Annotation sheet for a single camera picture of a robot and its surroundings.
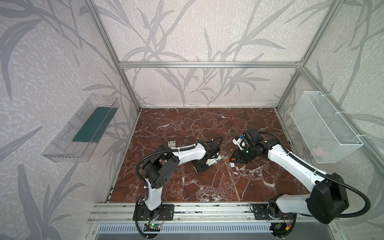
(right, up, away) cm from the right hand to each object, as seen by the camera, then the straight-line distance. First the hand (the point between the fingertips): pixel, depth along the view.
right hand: (230, 156), depth 80 cm
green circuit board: (-40, -33, -8) cm, 52 cm away
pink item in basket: (+42, +4, -7) cm, 43 cm away
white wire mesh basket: (+37, +12, -20) cm, 43 cm away
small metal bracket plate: (-36, +4, +18) cm, 40 cm away
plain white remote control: (-10, -3, +3) cm, 11 cm away
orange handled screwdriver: (-2, -2, -1) cm, 3 cm away
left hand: (-17, -7, +9) cm, 20 cm away
